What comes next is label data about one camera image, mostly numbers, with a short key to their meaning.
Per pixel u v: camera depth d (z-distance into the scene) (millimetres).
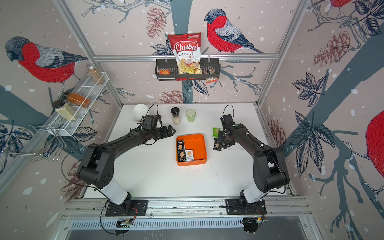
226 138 763
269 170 447
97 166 464
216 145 949
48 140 661
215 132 1029
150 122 731
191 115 1095
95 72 846
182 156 895
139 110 1014
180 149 923
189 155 896
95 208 744
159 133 810
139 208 733
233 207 726
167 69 939
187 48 815
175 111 1007
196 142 969
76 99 726
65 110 657
